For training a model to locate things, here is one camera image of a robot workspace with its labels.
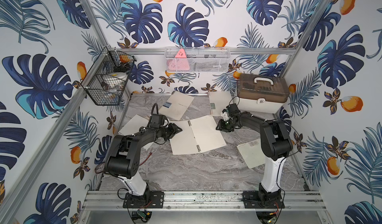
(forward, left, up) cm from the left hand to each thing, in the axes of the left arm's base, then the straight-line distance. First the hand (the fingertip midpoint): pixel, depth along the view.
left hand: (180, 129), depth 92 cm
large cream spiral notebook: (+25, +6, -7) cm, 27 cm away
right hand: (+7, -25, -7) cm, 27 cm away
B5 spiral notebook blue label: (+1, -11, -8) cm, 14 cm away
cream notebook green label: (+34, -27, -7) cm, 43 cm away
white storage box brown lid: (+25, -53, +10) cm, 60 cm away
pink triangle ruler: (+30, +2, +27) cm, 41 cm away
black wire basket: (+12, +39, +27) cm, 49 cm away
